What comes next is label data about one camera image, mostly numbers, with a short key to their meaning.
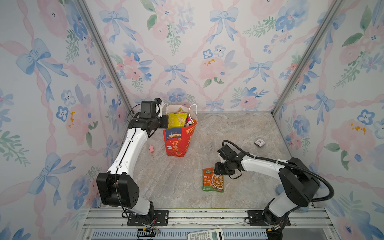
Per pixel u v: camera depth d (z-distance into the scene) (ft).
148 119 1.99
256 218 2.40
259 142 3.29
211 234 2.26
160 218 2.42
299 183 1.48
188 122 2.81
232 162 2.20
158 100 2.35
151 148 3.20
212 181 2.81
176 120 2.79
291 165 1.53
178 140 2.75
